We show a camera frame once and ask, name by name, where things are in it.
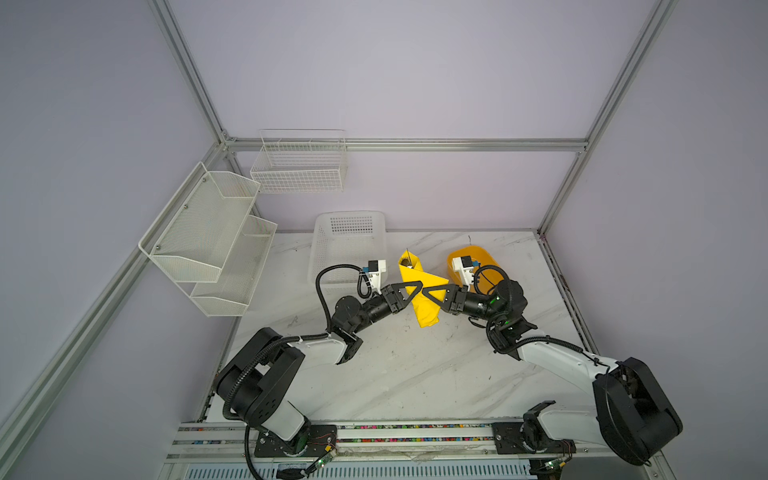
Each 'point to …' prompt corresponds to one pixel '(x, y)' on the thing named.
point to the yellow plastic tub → (487, 279)
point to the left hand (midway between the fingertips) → (423, 286)
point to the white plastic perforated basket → (346, 238)
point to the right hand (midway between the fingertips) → (423, 297)
